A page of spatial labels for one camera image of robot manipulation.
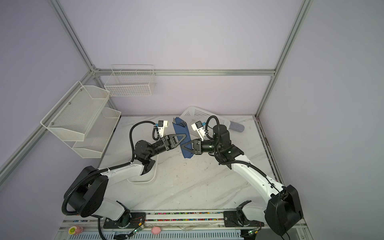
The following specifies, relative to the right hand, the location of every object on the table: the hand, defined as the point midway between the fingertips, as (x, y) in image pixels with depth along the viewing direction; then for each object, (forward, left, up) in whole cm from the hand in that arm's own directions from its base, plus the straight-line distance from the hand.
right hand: (182, 147), depth 67 cm
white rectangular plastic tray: (-4, +23, -25) cm, 34 cm away
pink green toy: (-30, +49, -24) cm, 62 cm away
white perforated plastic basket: (+46, -2, -24) cm, 52 cm away
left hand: (+4, -2, +3) cm, 5 cm away
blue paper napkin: (+7, +2, +5) cm, 8 cm away
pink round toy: (-29, +13, -27) cm, 42 cm away
